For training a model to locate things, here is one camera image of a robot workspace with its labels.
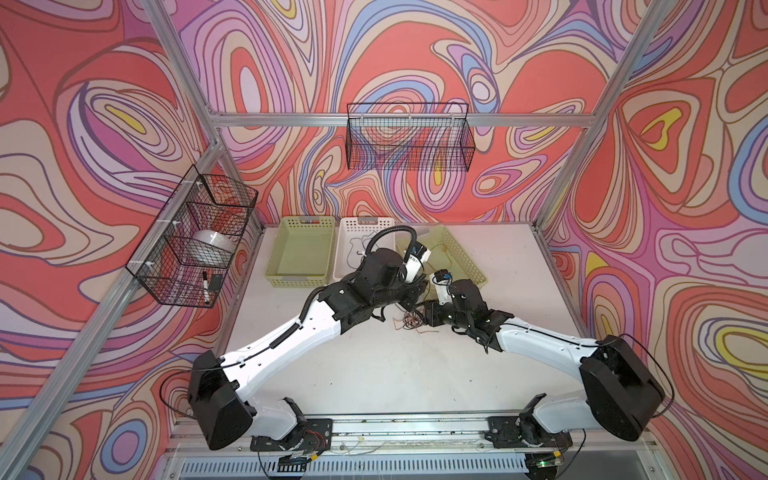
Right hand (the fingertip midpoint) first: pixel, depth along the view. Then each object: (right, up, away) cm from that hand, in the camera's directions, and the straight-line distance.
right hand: (422, 312), depth 86 cm
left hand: (0, +11, -16) cm, 20 cm away
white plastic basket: (-24, +22, +29) cm, 44 cm away
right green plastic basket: (+12, +16, +24) cm, 31 cm away
